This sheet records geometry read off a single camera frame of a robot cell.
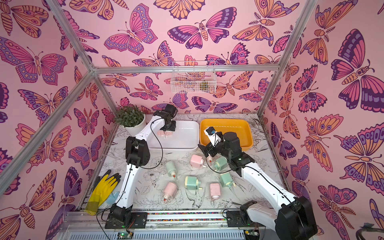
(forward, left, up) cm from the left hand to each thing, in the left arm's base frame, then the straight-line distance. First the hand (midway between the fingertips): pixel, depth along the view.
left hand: (172, 126), depth 106 cm
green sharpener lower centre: (-40, -15, +1) cm, 43 cm away
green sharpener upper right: (-30, -31, +2) cm, 43 cm away
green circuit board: (-63, +17, -7) cm, 65 cm away
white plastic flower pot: (-6, +25, +3) cm, 26 cm away
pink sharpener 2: (-28, -18, +1) cm, 33 cm away
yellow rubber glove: (-41, +34, -2) cm, 54 cm away
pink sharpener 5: (-44, -27, +1) cm, 52 cm away
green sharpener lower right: (-39, -33, +1) cm, 51 cm away
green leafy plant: (-3, +25, +14) cm, 29 cm away
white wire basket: (+17, -15, +28) cm, 37 cm away
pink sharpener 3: (-26, -25, -1) cm, 36 cm away
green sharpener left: (-33, -3, +2) cm, 33 cm away
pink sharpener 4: (-45, -4, +1) cm, 45 cm away
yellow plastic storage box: (+2, -51, -4) cm, 52 cm away
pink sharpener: (-4, +4, -2) cm, 6 cm away
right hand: (-23, -21, +17) cm, 36 cm away
